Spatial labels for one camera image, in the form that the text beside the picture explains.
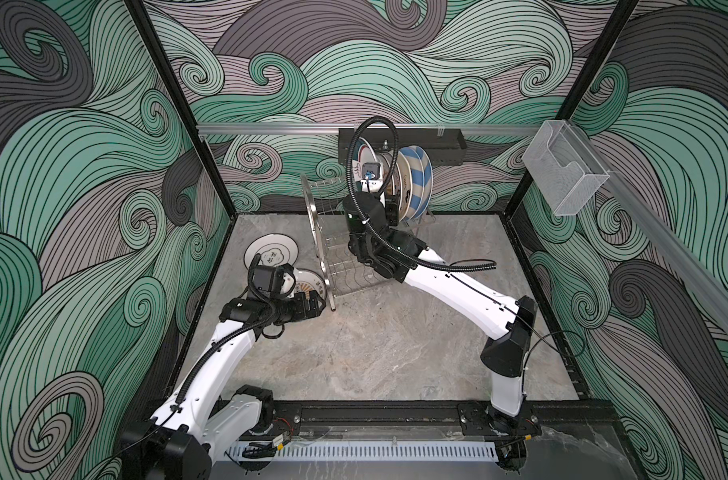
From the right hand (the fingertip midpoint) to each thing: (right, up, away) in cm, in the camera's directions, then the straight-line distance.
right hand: (385, 190), depth 68 cm
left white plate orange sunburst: (-24, -26, +31) cm, 47 cm away
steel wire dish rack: (-11, -23, +27) cm, 37 cm away
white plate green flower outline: (-37, -16, +40) cm, 57 cm away
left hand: (-19, -29, +11) cm, 36 cm away
